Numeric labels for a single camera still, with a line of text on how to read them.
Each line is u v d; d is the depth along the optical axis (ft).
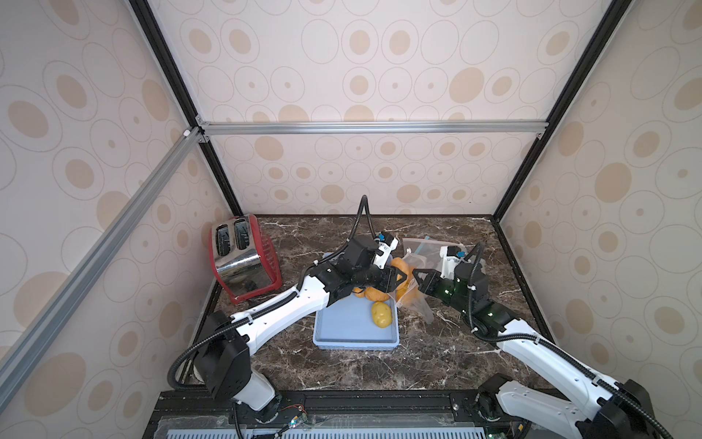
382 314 2.85
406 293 2.49
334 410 2.44
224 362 1.34
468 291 1.86
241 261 2.84
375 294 2.92
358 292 2.23
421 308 2.76
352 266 1.91
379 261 2.23
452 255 2.26
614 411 1.29
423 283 2.26
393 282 2.16
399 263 2.41
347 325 3.09
